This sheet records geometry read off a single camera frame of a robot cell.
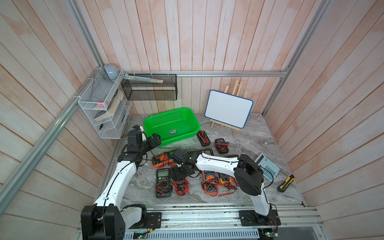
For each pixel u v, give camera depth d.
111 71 0.82
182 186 0.79
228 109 0.98
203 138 1.02
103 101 0.77
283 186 0.82
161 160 0.90
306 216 0.77
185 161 0.66
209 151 0.98
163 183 0.82
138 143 0.62
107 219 0.39
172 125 1.13
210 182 0.82
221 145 0.98
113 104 0.81
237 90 0.93
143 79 0.91
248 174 0.51
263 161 0.92
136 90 1.04
